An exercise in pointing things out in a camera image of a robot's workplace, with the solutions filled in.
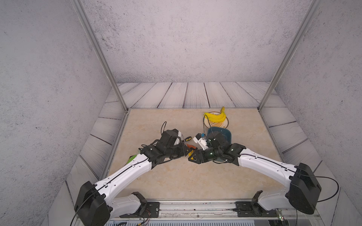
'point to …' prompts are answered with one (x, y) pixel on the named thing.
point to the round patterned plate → (208, 124)
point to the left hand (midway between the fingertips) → (192, 151)
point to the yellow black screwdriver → (190, 153)
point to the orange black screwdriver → (191, 147)
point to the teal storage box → (226, 132)
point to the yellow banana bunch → (217, 118)
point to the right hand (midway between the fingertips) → (191, 159)
